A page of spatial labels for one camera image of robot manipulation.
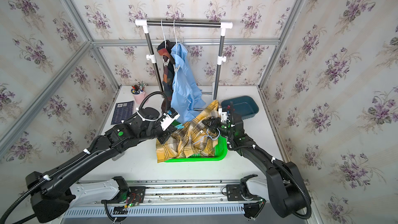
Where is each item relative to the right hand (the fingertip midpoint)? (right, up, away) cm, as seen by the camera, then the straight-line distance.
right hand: (204, 122), depth 78 cm
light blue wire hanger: (+2, -6, -5) cm, 8 cm away
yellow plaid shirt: (-6, -10, +2) cm, 12 cm away
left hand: (-13, -1, -8) cm, 16 cm away
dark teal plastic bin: (+29, +7, +28) cm, 41 cm away
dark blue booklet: (-55, +5, +26) cm, 61 cm away
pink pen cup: (-44, +17, +24) cm, 53 cm away
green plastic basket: (+9, -18, +7) cm, 22 cm away
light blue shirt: (-10, +15, +2) cm, 18 cm away
